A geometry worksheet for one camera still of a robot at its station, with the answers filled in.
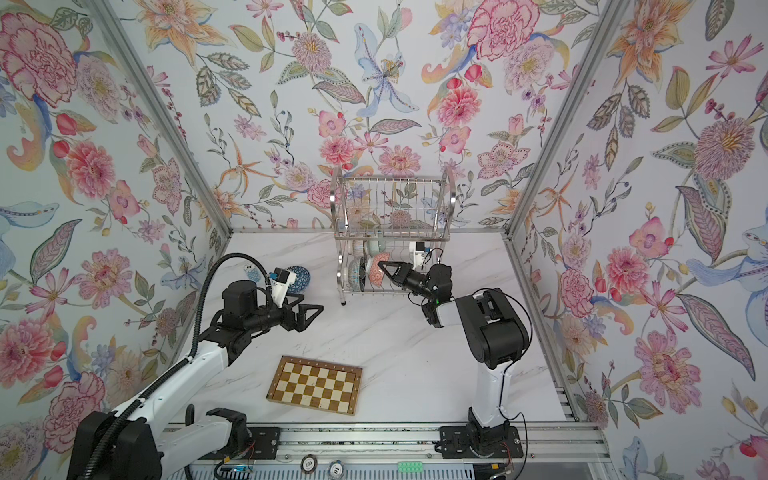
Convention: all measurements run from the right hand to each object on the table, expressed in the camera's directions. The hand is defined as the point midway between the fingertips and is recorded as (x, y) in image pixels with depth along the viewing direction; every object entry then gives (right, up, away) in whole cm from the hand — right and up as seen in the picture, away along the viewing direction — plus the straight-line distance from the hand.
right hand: (378, 265), depth 87 cm
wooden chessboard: (-17, -32, -7) cm, 37 cm away
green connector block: (+8, -47, -18) cm, 50 cm away
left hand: (-17, -11, -8) cm, 21 cm away
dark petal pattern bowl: (-7, -3, +4) cm, 8 cm away
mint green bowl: (-1, +6, +11) cm, 13 cm away
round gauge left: (-16, -48, -16) cm, 53 cm away
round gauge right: (-9, -45, -20) cm, 51 cm away
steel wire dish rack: (+3, +18, +34) cm, 39 cm away
